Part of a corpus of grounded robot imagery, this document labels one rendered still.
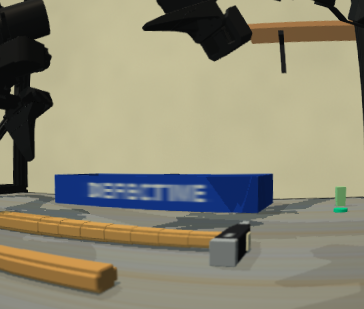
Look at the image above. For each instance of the wooden hammer with grey head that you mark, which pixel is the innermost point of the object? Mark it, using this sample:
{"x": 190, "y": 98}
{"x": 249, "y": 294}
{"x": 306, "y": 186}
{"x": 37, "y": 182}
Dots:
{"x": 225, "y": 250}

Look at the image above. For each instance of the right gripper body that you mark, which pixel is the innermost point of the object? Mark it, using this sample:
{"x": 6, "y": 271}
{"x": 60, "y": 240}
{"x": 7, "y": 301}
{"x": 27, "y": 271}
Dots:
{"x": 16, "y": 103}

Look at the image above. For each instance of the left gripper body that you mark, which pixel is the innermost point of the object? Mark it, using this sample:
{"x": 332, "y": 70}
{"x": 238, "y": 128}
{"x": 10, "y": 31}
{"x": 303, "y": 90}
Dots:
{"x": 226, "y": 38}

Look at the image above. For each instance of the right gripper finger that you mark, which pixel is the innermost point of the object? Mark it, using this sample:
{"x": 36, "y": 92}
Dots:
{"x": 22, "y": 129}

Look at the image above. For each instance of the hammer with wooden handle and red head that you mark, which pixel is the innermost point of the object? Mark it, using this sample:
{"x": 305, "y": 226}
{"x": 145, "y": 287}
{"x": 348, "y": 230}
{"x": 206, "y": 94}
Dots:
{"x": 70, "y": 272}

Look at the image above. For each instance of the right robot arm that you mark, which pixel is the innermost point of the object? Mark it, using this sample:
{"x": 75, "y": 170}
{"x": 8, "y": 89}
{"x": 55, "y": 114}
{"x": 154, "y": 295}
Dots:
{"x": 23, "y": 55}

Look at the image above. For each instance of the blue bin with label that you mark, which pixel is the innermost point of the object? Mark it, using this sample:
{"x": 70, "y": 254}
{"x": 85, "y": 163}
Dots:
{"x": 228, "y": 193}

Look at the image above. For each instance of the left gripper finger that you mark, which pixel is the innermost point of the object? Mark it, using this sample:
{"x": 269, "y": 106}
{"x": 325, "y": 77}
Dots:
{"x": 199, "y": 21}

